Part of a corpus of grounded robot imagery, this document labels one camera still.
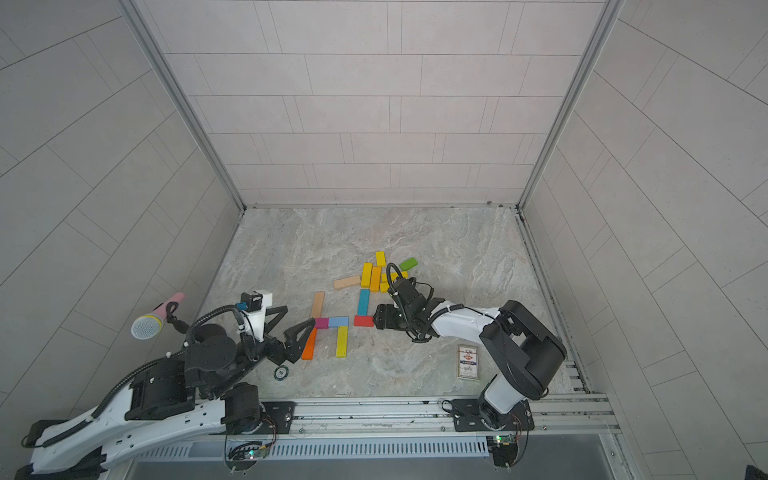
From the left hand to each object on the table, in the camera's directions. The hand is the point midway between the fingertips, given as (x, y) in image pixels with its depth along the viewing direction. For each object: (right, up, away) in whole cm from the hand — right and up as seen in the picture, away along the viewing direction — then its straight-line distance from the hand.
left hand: (309, 319), depth 64 cm
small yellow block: (+13, +9, +38) cm, 41 cm away
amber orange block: (+12, +3, +32) cm, 34 cm away
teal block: (+8, -3, +27) cm, 29 cm away
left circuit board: (-15, -31, +1) cm, 34 cm away
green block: (+23, +8, +35) cm, 43 cm away
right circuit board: (+44, -32, +5) cm, 55 cm away
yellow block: (+4, -12, +19) cm, 23 cm away
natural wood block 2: (+3, +3, +30) cm, 30 cm away
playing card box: (+38, -16, +15) cm, 44 cm away
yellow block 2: (+9, +4, +32) cm, 34 cm away
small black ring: (-10, -19, +14) cm, 25 cm away
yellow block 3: (+15, +1, +29) cm, 33 cm away
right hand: (+15, -8, +23) cm, 28 cm away
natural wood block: (-5, -3, +25) cm, 26 cm away
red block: (+9, -8, +25) cm, 27 cm away
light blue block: (+1, -8, +22) cm, 23 cm away
